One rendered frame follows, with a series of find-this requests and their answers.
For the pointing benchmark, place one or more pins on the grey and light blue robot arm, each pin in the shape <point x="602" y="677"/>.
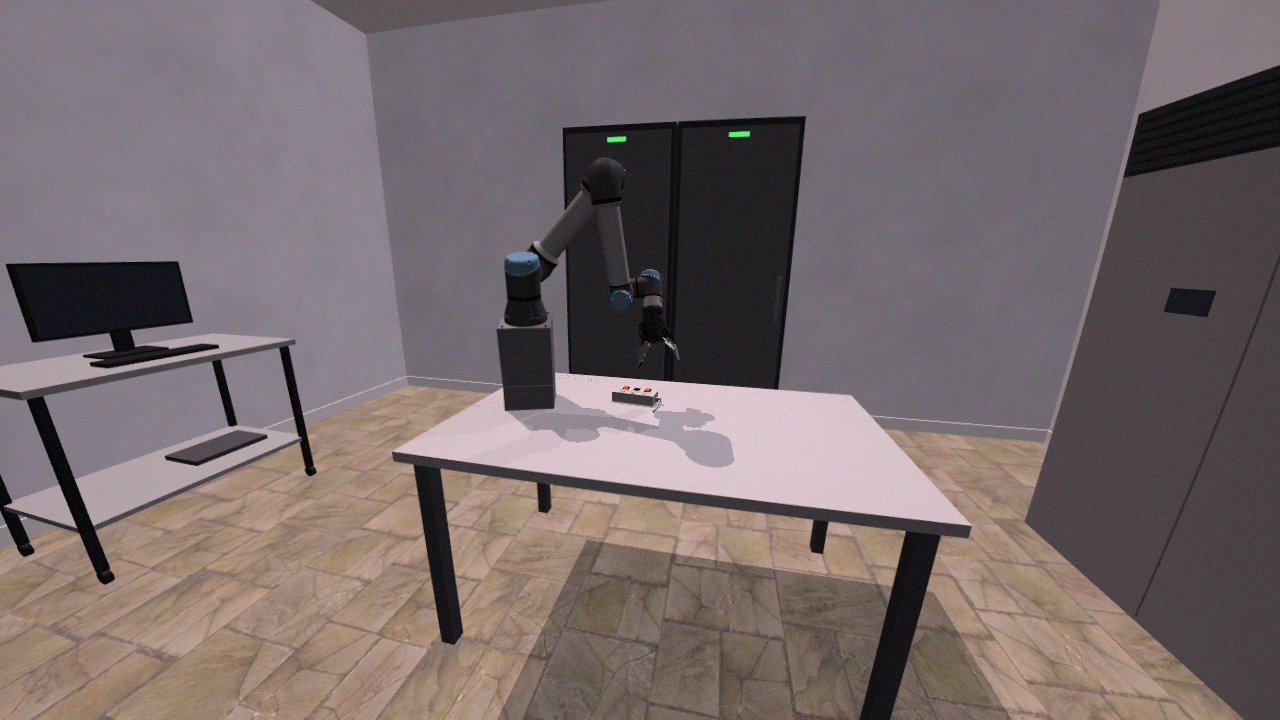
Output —
<point x="524" y="270"/>

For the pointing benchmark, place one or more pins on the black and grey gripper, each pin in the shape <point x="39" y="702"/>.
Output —
<point x="650" y="331"/>

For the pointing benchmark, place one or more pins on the grey power strip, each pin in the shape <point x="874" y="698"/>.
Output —
<point x="639" y="396"/>

